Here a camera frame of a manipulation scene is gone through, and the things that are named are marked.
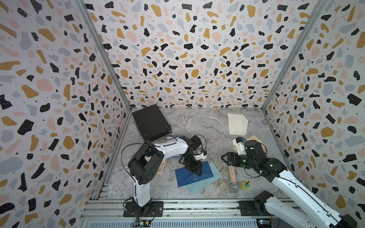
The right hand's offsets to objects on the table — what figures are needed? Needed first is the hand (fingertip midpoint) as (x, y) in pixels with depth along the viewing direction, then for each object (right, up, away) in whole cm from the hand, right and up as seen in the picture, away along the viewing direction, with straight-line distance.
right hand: (225, 158), depth 76 cm
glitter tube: (+6, -16, +2) cm, 17 cm away
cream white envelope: (+19, +17, +36) cm, 44 cm away
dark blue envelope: (-21, -12, +6) cm, 26 cm away
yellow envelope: (+27, +7, +28) cm, 40 cm away
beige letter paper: (-37, -9, +10) cm, 39 cm away
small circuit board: (-44, -31, -5) cm, 54 cm away
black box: (-48, +18, +31) cm, 60 cm away
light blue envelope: (-17, -18, +5) cm, 25 cm away
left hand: (-13, -11, +7) cm, 18 cm away
